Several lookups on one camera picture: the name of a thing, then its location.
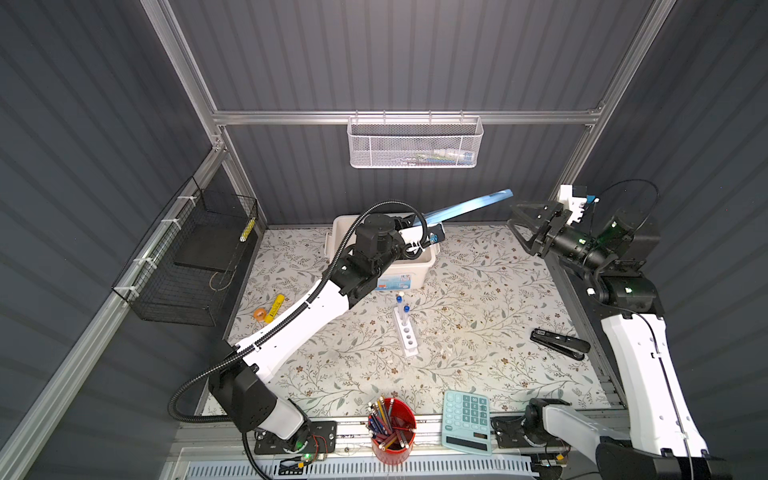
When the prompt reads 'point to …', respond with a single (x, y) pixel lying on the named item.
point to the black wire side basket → (183, 268)
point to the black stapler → (560, 344)
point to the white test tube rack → (407, 334)
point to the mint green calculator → (466, 422)
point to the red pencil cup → (391, 425)
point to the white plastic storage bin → (402, 273)
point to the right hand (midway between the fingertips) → (511, 219)
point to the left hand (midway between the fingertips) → (409, 213)
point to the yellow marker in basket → (248, 229)
